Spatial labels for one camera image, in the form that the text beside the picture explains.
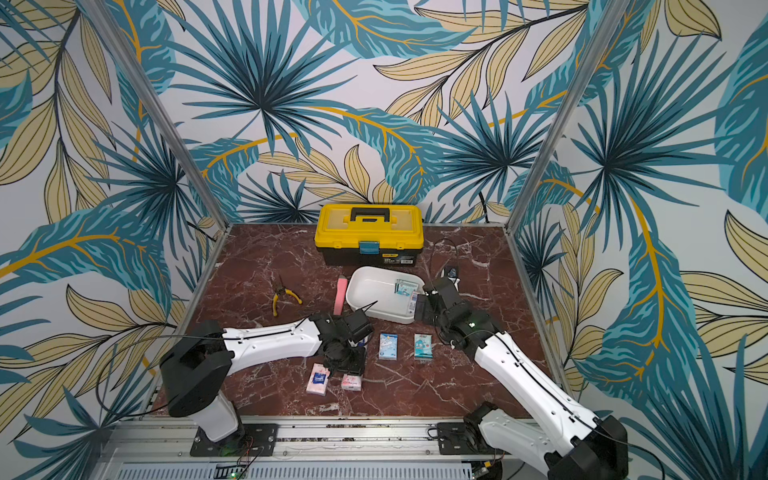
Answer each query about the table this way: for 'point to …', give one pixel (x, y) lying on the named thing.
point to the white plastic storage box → (369, 285)
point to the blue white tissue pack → (388, 346)
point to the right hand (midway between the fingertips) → (437, 303)
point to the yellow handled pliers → (281, 289)
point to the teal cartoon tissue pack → (423, 346)
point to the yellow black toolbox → (370, 234)
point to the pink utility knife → (340, 294)
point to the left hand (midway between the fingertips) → (355, 374)
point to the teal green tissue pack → (405, 287)
